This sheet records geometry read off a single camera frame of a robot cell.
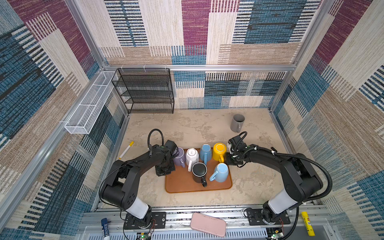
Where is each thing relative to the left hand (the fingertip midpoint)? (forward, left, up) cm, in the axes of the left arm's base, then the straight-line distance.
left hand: (170, 170), depth 88 cm
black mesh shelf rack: (+54, +20, +16) cm, 60 cm away
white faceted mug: (+4, -13, +9) cm, 16 cm away
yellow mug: (+7, -28, +8) cm, 30 cm away
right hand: (+4, -34, 0) cm, 34 cm away
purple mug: (+4, -6, +5) cm, 9 cm away
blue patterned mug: (+7, -21, +8) cm, 23 cm away
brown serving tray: (-6, -7, -1) cm, 10 cm away
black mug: (-4, -17, +8) cm, 19 cm away
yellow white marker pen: (+15, +30, -1) cm, 33 cm away
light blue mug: (-5, -28, +8) cm, 30 cm away
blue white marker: (-28, +28, 0) cm, 39 cm away
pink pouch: (-27, -20, 0) cm, 33 cm away
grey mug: (+28, -42, +9) cm, 52 cm away
